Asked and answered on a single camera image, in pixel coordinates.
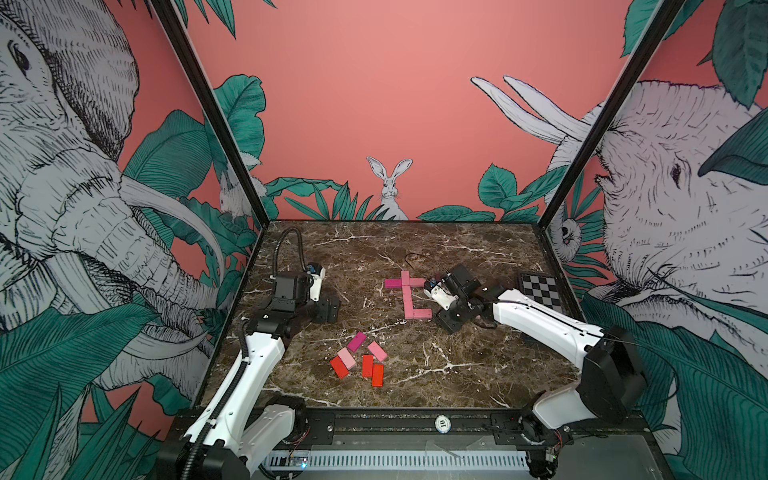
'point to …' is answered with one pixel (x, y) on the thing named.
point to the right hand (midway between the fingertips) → (442, 311)
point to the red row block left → (378, 375)
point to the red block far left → (339, 368)
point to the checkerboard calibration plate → (544, 289)
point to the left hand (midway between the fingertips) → (328, 296)
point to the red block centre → (367, 366)
